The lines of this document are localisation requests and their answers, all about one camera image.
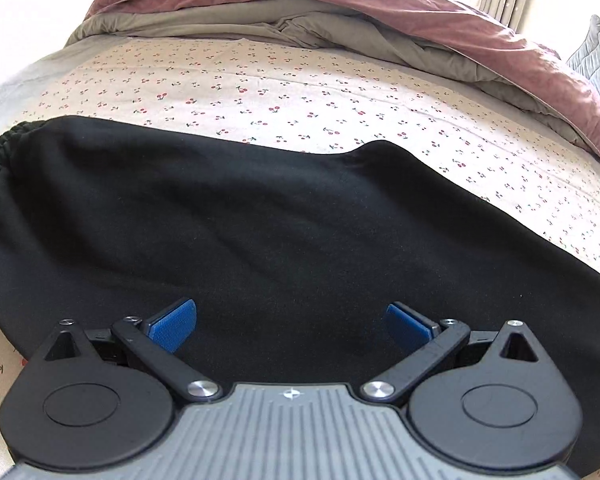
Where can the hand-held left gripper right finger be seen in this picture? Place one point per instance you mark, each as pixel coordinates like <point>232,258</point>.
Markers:
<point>405,325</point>

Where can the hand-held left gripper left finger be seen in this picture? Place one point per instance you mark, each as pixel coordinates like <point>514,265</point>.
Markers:
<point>172,322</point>

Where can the black pants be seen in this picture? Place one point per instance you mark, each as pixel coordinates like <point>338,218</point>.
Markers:
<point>255,210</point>

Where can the grey bed sheet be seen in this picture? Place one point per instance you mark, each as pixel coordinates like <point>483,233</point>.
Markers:
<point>10,80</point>

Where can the grey blanket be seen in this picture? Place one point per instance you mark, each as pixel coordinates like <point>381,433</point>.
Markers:
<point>230,25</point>

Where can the pink duvet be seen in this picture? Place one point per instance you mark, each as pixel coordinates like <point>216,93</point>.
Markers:
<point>380,5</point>

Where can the grey quilted headboard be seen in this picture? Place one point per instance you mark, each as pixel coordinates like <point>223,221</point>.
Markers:
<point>597,60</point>

